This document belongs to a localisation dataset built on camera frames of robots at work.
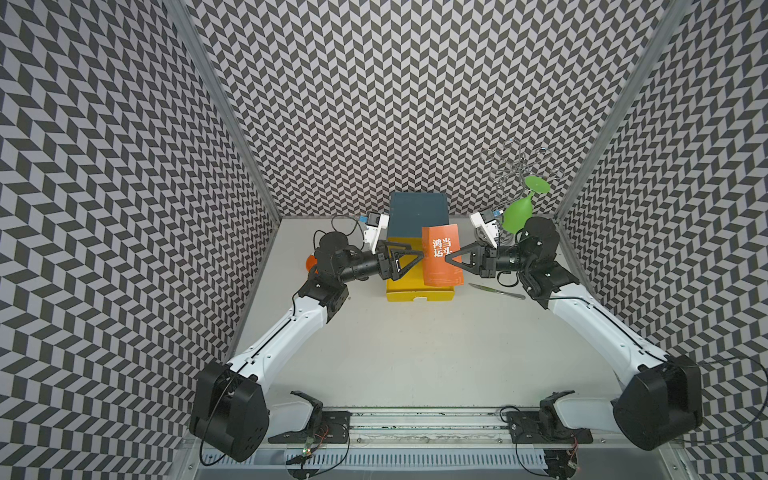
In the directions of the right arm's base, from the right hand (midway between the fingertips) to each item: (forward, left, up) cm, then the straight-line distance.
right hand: (448, 265), depth 66 cm
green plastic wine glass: (+24, -24, -7) cm, 35 cm away
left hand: (+3, +7, 0) cm, 8 cm away
